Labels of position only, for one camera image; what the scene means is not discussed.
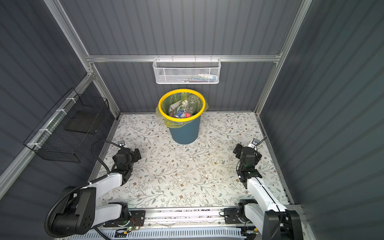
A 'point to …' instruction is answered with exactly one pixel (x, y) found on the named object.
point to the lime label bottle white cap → (180, 106)
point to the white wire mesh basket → (186, 72)
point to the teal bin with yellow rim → (188, 134)
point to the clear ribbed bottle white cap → (193, 101)
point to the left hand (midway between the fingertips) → (127, 151)
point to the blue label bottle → (181, 114)
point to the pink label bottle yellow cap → (187, 115)
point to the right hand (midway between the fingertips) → (250, 148)
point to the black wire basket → (66, 134)
